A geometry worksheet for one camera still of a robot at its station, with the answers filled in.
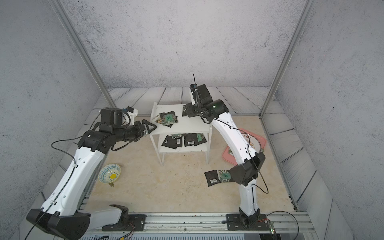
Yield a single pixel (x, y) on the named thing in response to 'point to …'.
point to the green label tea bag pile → (167, 118)
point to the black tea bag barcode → (212, 178)
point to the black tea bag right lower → (199, 138)
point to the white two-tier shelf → (170, 132)
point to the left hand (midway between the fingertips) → (155, 128)
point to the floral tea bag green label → (224, 175)
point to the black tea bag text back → (189, 139)
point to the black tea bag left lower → (173, 143)
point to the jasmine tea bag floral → (184, 110)
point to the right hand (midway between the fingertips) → (190, 108)
